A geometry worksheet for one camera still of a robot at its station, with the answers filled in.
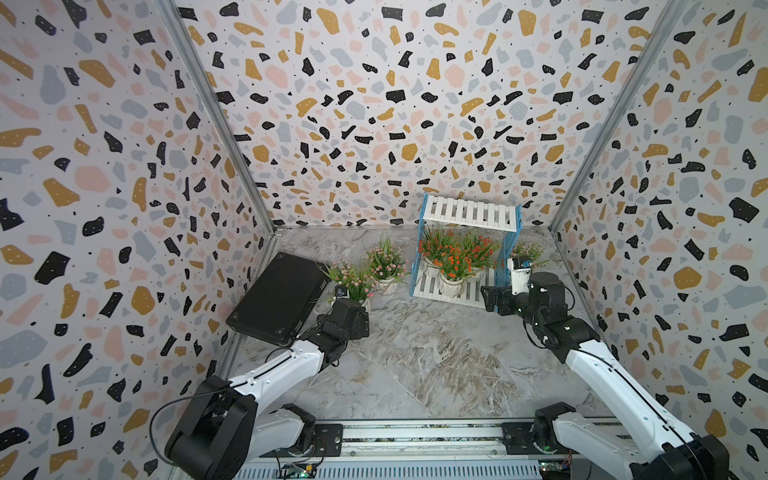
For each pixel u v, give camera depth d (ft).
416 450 2.40
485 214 2.88
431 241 3.03
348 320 2.21
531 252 3.20
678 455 1.29
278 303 3.01
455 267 2.94
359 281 2.87
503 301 2.33
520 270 2.26
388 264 3.03
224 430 1.33
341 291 2.56
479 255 3.04
